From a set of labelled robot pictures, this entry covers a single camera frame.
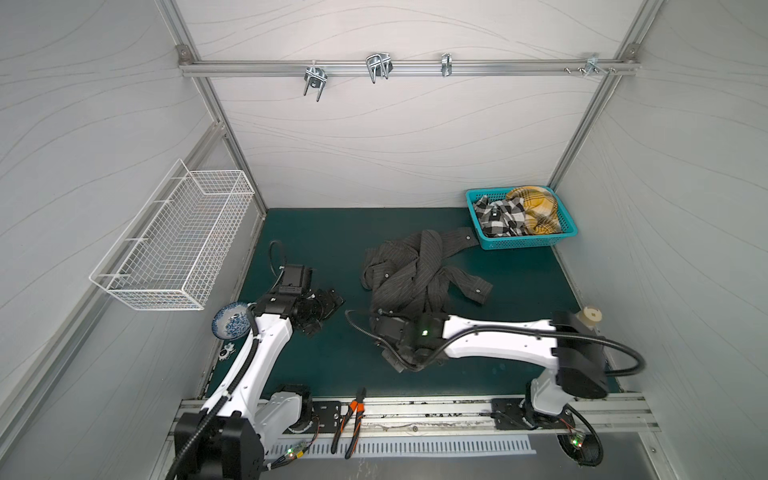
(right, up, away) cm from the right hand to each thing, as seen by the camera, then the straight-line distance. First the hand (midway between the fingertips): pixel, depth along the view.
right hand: (404, 334), depth 78 cm
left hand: (-18, +7, +3) cm, 19 cm away
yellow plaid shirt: (+51, +33, +28) cm, 67 cm away
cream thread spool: (+51, +4, +2) cm, 51 cm away
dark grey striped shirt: (+1, +14, +12) cm, 19 cm away
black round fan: (+44, -26, -7) cm, 51 cm away
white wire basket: (-55, +23, -10) cm, 60 cm away
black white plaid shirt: (+36, +33, +26) cm, 55 cm away
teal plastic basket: (+40, +24, +26) cm, 53 cm away
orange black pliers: (-13, -18, -4) cm, 22 cm away
